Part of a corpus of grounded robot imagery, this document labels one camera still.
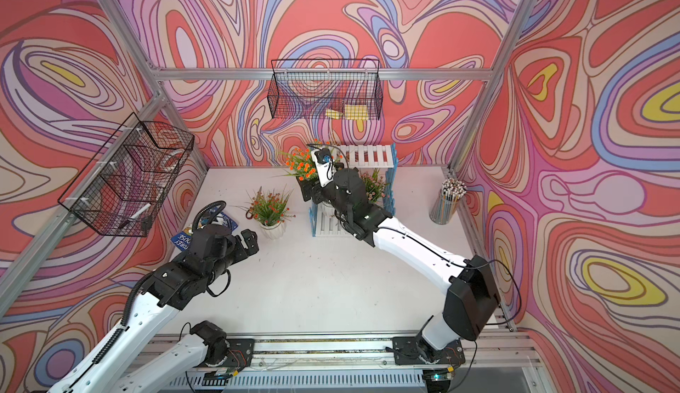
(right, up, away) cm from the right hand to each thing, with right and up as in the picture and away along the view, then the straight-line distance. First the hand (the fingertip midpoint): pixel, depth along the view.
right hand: (312, 175), depth 74 cm
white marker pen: (-50, -12, -1) cm, 51 cm away
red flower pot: (-16, -11, +15) cm, 25 cm away
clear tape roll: (-49, +6, +14) cm, 52 cm away
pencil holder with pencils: (+45, -10, +20) cm, 50 cm away
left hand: (-18, -18, 0) cm, 26 cm away
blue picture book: (-49, -22, +19) cm, 57 cm away
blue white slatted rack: (+1, -16, +27) cm, 31 cm away
